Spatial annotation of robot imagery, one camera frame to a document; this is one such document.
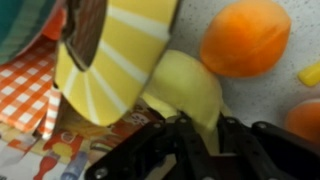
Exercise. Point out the watermelon slice plush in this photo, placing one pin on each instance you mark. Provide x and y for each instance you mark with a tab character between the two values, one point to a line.
20	23

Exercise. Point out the yellow toy fry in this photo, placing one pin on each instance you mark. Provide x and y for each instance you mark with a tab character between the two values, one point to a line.
310	75

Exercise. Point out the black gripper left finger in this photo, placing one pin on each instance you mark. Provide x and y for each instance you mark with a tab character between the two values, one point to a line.
150	153

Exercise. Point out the red cherry plush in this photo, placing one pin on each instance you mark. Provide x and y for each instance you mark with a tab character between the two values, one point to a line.
53	25

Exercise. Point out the orange fruit plush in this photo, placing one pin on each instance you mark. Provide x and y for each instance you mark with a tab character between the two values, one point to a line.
245	36

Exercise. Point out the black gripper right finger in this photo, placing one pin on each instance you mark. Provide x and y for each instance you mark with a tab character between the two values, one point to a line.
273	153

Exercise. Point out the orange checkered basket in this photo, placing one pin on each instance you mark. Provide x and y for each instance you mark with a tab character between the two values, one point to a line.
126	50

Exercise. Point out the yellow banana plush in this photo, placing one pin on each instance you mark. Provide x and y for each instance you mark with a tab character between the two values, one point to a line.
186	86

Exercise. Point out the small orange toy ball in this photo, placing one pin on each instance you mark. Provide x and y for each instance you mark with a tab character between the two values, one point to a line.
305	121

